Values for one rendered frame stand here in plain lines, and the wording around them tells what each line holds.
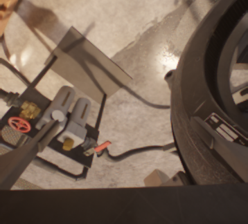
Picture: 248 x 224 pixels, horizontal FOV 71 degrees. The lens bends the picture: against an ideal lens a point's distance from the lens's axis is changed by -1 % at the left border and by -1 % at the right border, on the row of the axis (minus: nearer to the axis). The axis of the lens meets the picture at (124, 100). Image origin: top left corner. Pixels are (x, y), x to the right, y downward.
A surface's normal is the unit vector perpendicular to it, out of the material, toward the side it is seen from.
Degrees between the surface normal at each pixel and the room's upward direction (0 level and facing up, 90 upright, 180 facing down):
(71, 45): 0
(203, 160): 84
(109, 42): 0
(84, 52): 0
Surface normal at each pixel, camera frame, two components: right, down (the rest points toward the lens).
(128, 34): -0.09, 0.65
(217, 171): -0.82, -0.44
